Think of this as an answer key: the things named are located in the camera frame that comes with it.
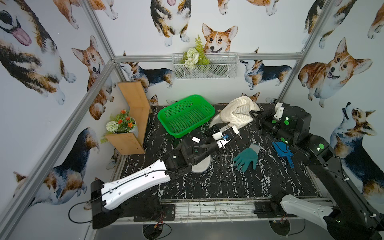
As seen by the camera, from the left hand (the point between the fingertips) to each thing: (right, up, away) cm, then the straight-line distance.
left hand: (229, 122), depth 59 cm
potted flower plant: (-55, -1, +24) cm, 60 cm away
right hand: (+10, +7, +1) cm, 12 cm away
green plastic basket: (-23, +4, +57) cm, 61 cm away
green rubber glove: (+14, -24, +31) cm, 42 cm away
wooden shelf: (-50, -12, +26) cm, 58 cm away
